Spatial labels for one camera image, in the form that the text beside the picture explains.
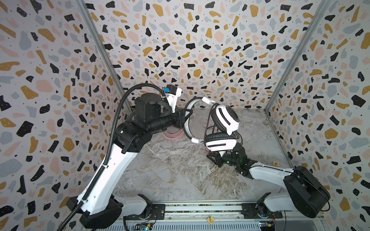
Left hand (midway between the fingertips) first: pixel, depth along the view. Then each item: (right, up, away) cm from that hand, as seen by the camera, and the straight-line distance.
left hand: (192, 109), depth 54 cm
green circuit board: (-24, -57, +17) cm, 64 cm away
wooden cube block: (+52, -31, +37) cm, 71 cm away
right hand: (+8, -22, +29) cm, 37 cm away
